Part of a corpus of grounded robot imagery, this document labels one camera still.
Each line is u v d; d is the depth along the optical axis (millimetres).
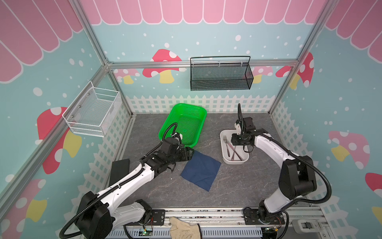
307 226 688
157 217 744
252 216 742
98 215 391
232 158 968
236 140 813
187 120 1161
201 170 911
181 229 712
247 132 692
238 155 966
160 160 594
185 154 696
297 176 455
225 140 1048
